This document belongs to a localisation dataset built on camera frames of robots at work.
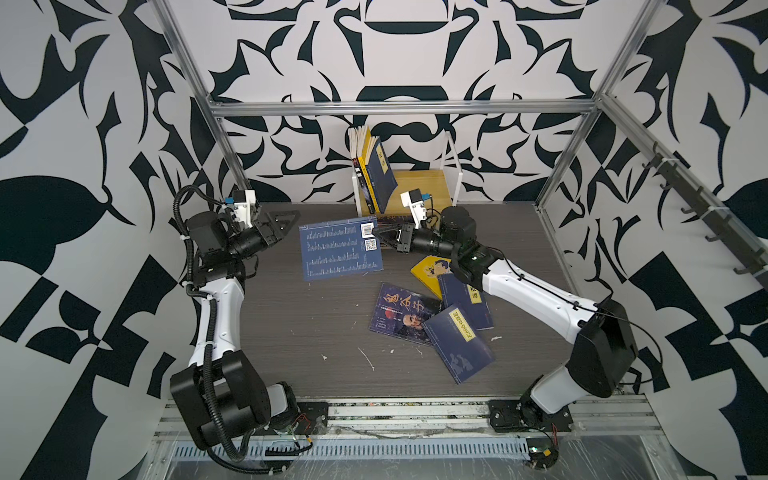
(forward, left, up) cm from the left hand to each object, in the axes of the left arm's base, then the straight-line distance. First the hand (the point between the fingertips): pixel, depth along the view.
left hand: (296, 213), depth 72 cm
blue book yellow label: (+19, -20, -4) cm, 28 cm away
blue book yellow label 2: (-21, -42, -32) cm, 57 cm away
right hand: (-8, -19, +1) cm, 20 cm away
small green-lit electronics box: (-46, -57, -34) cm, 81 cm away
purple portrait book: (-12, -26, -31) cm, 42 cm away
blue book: (-9, -10, -2) cm, 14 cm away
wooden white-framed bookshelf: (+30, -40, -19) cm, 53 cm away
